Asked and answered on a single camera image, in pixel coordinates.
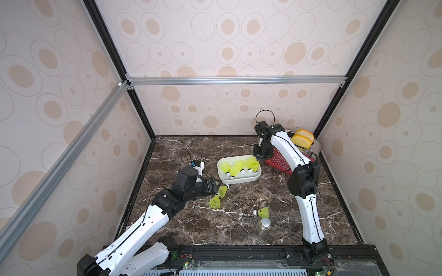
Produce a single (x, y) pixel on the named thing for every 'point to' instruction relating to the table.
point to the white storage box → (243, 174)
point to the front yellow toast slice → (301, 141)
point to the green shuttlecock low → (263, 212)
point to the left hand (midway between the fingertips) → (220, 183)
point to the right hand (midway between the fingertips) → (254, 160)
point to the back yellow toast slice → (306, 134)
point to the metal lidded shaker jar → (263, 226)
